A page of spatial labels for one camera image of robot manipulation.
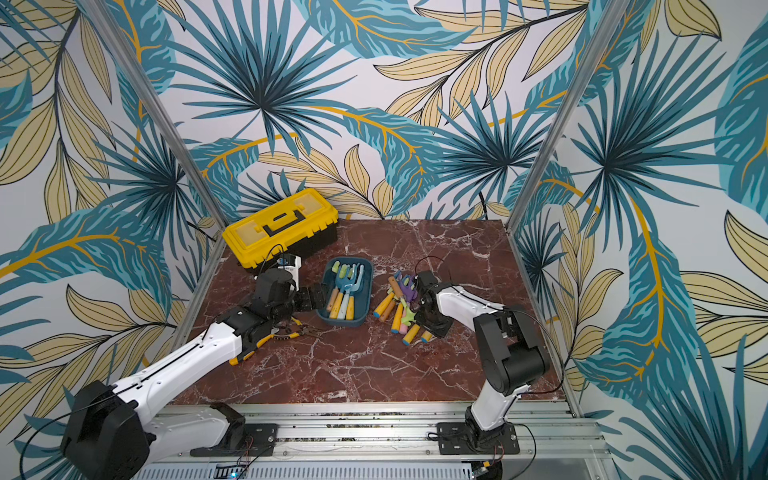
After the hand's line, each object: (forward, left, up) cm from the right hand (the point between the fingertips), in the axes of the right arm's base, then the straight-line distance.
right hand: (428, 326), depth 94 cm
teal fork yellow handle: (-4, +1, +2) cm, 5 cm away
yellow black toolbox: (+29, +39, +18) cm, 52 cm away
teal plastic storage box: (+9, +21, +1) cm, 23 cm away
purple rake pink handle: (+12, +6, +3) cm, 14 cm away
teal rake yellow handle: (+17, +28, +3) cm, 33 cm away
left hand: (+3, +33, +17) cm, 37 cm away
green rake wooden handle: (+17, +32, +3) cm, 36 cm away
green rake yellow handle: (+1, +6, +3) cm, 7 cm away
